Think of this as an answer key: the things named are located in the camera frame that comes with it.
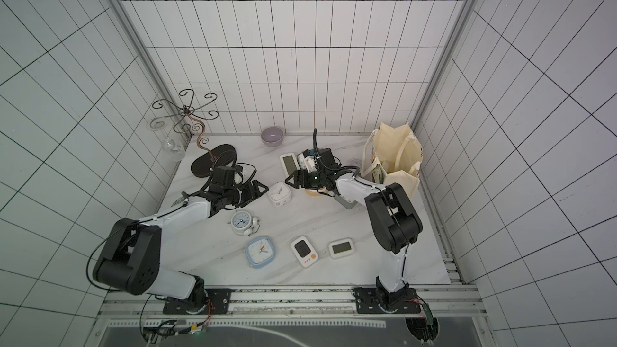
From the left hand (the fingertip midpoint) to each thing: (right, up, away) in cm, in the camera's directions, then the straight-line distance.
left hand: (261, 195), depth 90 cm
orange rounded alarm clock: (+20, 0, +7) cm, 21 cm away
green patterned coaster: (-32, -2, 0) cm, 32 cm away
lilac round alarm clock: (+39, +12, +14) cm, 43 cm away
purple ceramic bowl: (0, +24, +26) cm, 35 cm away
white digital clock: (+10, +11, +14) cm, 21 cm away
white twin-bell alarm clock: (-6, -10, -4) cm, 12 cm away
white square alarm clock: (+6, -1, +6) cm, 8 cm away
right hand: (+13, +7, +3) cm, 15 cm away
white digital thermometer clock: (+30, -17, -8) cm, 35 cm away
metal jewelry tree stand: (-43, +32, +27) cm, 60 cm away
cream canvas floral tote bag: (+54, +15, +9) cm, 57 cm away
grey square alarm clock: (+33, -4, +3) cm, 33 cm away
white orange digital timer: (+18, -18, -10) cm, 27 cm away
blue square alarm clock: (+2, -18, -10) cm, 20 cm away
